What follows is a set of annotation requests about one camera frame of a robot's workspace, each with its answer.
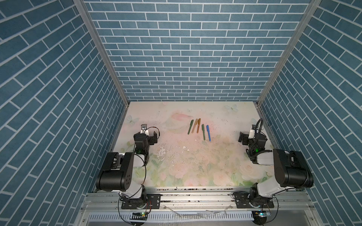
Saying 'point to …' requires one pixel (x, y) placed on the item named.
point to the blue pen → (208, 130)
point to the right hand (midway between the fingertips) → (248, 131)
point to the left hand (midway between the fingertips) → (147, 131)
